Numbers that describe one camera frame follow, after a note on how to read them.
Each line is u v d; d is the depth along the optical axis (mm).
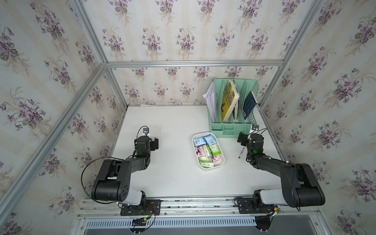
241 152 928
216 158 881
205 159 867
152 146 839
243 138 860
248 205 732
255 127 781
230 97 946
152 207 728
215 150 881
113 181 441
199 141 925
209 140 928
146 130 799
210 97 866
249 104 1043
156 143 870
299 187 431
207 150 860
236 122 1099
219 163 842
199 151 879
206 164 812
